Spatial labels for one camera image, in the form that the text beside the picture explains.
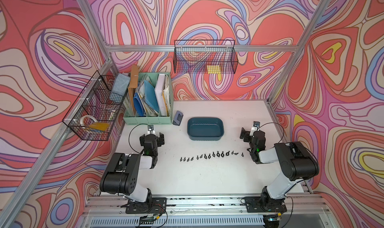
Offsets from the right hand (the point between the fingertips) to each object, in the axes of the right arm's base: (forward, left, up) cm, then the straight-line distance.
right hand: (250, 131), depth 96 cm
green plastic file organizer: (+16, +68, 0) cm, 70 cm away
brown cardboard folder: (+16, +71, +30) cm, 78 cm away
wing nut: (-12, +13, -4) cm, 19 cm away
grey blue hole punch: (+13, +48, 0) cm, 50 cm away
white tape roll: (-12, +87, +30) cm, 93 cm away
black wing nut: (-13, +11, -4) cm, 18 cm away
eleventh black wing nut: (-15, +39, -4) cm, 42 cm away
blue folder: (+17, +64, +16) cm, 68 cm away
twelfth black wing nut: (-16, +41, -3) cm, 44 cm away
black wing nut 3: (-14, +35, -5) cm, 38 cm away
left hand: (-1, +63, +3) cm, 63 cm away
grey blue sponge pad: (+13, +77, +30) cm, 84 cm away
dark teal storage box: (+7, +29, -4) cm, 30 cm away
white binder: (+18, +56, +23) cm, 63 cm away
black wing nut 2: (-14, +33, -4) cm, 36 cm away
